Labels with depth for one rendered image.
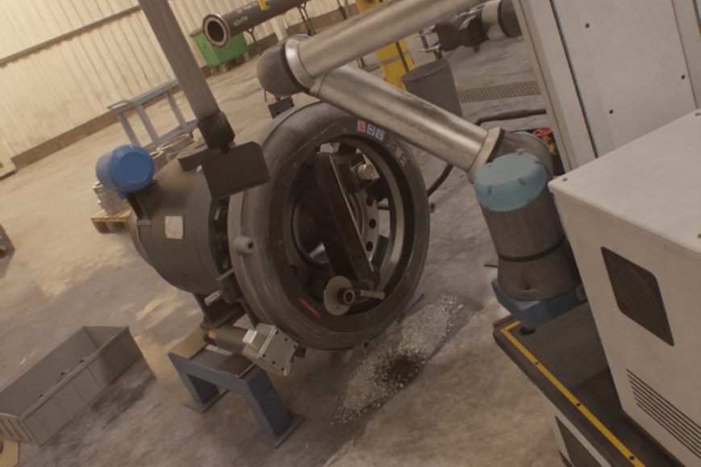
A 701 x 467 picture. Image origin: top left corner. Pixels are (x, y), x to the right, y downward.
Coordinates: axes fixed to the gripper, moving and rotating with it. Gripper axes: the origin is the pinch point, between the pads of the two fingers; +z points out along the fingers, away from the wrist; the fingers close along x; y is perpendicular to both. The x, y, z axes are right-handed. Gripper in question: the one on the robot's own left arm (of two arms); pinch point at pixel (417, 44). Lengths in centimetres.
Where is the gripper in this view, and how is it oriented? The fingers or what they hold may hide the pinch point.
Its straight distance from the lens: 160.0
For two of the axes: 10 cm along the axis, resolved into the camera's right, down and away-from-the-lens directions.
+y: 6.4, -4.9, 5.9
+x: -3.8, -8.7, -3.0
